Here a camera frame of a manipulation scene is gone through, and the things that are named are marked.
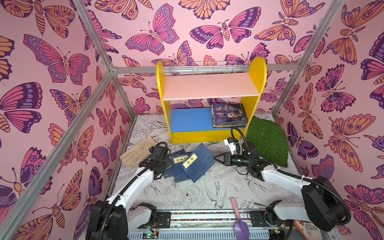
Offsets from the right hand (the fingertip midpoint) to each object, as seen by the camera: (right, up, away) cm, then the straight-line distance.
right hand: (214, 156), depth 79 cm
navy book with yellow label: (-9, -4, +3) cm, 10 cm away
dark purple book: (+10, +23, +13) cm, 29 cm away
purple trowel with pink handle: (+11, -32, -9) cm, 35 cm away
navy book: (-26, -11, +9) cm, 29 cm away
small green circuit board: (-33, -37, -6) cm, 50 cm away
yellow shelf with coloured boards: (-6, +17, +14) cm, 23 cm away
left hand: (-26, -5, +8) cm, 28 cm away
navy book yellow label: (-19, -11, +6) cm, 23 cm away
